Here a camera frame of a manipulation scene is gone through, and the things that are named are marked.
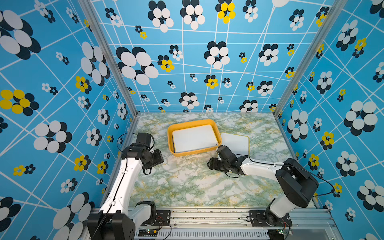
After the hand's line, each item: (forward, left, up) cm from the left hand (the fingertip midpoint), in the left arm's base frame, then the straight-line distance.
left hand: (161, 158), depth 79 cm
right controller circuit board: (-32, -58, -16) cm, 68 cm away
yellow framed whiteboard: (+26, -17, -19) cm, 37 cm away
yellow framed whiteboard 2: (+19, -49, -14) cm, 54 cm away
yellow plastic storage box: (+32, -9, -10) cm, 34 cm away
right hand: (+2, -28, -12) cm, 31 cm away
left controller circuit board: (-31, +5, -17) cm, 36 cm away
